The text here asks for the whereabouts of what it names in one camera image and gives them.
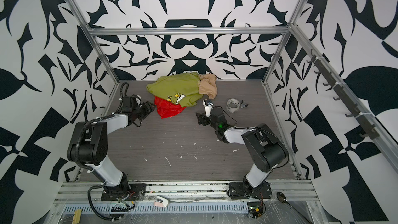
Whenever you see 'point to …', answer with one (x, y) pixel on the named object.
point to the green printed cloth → (181, 88)
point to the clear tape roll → (232, 105)
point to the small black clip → (243, 105)
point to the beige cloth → (208, 85)
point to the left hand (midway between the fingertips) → (154, 104)
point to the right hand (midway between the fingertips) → (203, 109)
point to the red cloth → (167, 108)
